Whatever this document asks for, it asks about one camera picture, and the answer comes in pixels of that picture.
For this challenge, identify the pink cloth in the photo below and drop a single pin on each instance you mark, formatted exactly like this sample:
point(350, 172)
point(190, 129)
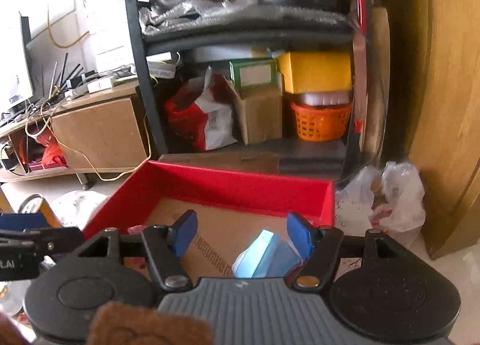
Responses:
point(136, 230)

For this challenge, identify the green framed box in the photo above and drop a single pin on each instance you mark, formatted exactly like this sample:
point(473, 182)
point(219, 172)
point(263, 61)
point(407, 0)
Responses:
point(253, 72)

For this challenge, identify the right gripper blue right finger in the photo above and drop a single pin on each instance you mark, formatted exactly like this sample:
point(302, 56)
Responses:
point(319, 249)

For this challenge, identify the television screen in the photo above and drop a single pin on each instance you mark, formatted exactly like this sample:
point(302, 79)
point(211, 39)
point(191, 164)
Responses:
point(16, 84)

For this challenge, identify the wooden cabinet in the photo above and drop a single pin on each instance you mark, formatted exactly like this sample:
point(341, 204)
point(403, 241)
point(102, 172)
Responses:
point(433, 113)

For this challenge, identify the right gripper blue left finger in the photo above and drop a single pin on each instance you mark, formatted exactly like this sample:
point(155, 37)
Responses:
point(164, 246)

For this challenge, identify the red white plastic bag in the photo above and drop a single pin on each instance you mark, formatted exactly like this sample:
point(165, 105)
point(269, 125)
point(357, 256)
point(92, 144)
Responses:
point(201, 112)

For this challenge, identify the light blue face masks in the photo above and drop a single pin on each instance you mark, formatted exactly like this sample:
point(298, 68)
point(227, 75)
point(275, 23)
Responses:
point(268, 256)

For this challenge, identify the brown cardboard box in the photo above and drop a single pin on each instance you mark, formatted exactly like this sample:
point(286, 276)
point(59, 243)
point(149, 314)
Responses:
point(258, 112)

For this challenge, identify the white plastic bag on floor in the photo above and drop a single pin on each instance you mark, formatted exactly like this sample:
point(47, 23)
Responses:
point(389, 199)

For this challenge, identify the orange plastic basket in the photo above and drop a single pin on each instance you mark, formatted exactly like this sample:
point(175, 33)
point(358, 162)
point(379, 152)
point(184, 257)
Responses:
point(321, 124)

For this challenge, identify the black metal shelving rack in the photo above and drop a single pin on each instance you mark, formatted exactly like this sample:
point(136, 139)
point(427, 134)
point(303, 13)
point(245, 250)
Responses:
point(257, 29)

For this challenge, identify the wooden tv stand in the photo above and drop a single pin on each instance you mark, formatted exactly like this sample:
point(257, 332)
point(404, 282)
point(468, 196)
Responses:
point(104, 132)

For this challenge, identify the yellow box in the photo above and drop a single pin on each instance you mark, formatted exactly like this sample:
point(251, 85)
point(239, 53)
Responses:
point(311, 72)

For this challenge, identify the red cardboard box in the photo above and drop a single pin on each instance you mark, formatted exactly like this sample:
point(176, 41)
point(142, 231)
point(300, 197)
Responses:
point(232, 207)

